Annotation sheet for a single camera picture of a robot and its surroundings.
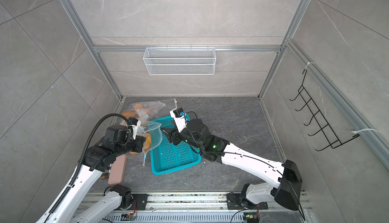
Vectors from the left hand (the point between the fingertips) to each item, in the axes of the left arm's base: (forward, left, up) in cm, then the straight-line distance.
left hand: (146, 136), depth 73 cm
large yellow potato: (-10, +2, +4) cm, 11 cm away
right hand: (-1, -13, +10) cm, 16 cm away
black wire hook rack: (-11, -79, +11) cm, 80 cm away
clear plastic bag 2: (+3, -2, 0) cm, 3 cm away
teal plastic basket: (-2, -5, -21) cm, 22 cm away
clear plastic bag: (+29, +12, -15) cm, 35 cm away
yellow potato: (+34, +17, -16) cm, 41 cm away
